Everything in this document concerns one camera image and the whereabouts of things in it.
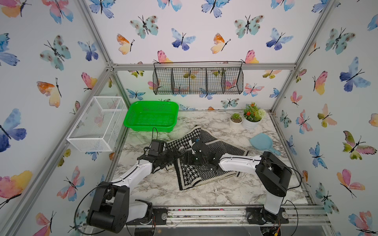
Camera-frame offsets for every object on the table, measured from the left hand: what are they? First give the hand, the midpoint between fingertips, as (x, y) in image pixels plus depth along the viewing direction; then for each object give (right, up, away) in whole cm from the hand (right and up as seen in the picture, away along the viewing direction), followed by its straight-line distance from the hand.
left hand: (177, 155), depth 88 cm
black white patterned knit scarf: (+7, -10, -7) cm, 14 cm away
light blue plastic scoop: (+58, +6, +14) cm, 60 cm away
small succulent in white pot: (+39, +21, +16) cm, 47 cm away
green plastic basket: (-20, +25, +30) cm, 44 cm away
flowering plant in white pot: (+48, +23, +10) cm, 54 cm away
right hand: (+3, -1, -5) cm, 6 cm away
